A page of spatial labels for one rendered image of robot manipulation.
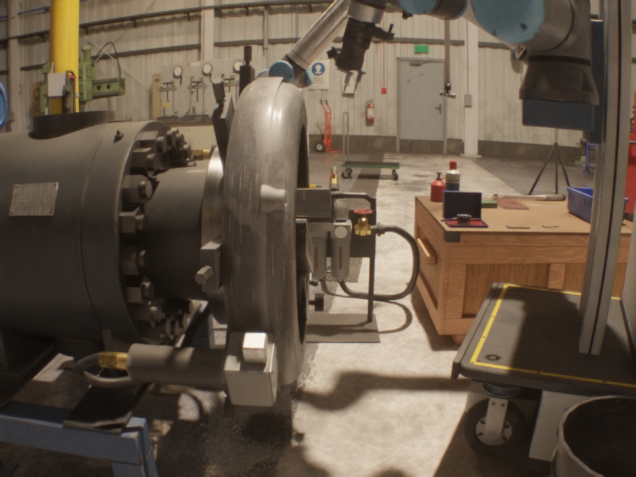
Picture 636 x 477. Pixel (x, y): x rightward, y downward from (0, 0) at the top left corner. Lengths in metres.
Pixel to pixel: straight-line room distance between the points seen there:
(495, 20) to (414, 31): 11.09
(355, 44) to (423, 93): 10.54
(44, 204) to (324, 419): 1.01
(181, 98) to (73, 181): 7.29
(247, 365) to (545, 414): 0.73
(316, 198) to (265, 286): 0.27
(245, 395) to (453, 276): 1.23
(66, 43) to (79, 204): 3.76
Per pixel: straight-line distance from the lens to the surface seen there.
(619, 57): 1.31
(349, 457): 1.46
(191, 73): 8.33
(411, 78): 11.88
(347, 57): 1.36
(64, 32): 4.85
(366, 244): 2.17
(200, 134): 7.50
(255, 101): 1.06
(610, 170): 1.30
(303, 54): 1.73
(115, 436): 1.17
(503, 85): 12.23
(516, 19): 0.99
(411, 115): 11.85
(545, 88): 1.14
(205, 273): 0.85
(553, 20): 1.05
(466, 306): 2.10
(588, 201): 2.39
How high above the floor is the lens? 0.90
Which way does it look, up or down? 14 degrees down
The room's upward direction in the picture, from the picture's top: straight up
